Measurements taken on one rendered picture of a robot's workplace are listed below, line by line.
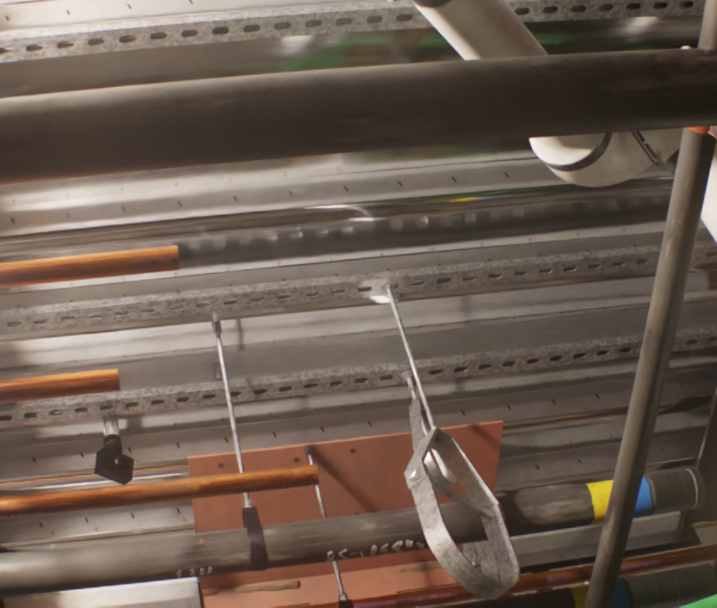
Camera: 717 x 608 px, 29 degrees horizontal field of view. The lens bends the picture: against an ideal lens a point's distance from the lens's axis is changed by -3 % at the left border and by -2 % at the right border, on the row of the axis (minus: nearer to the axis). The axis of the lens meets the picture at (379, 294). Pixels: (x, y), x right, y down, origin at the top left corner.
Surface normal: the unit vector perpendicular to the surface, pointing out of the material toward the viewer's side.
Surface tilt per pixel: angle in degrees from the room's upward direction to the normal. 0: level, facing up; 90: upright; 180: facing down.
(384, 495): 180
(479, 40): 162
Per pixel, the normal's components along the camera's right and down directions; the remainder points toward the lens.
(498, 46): 0.44, 0.70
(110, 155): 0.19, 0.67
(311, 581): 0.04, -0.77
